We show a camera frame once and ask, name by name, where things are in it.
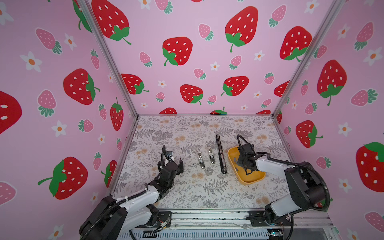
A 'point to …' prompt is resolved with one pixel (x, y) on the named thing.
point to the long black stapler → (221, 155)
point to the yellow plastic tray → (255, 176)
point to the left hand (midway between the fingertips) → (173, 159)
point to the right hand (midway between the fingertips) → (242, 161)
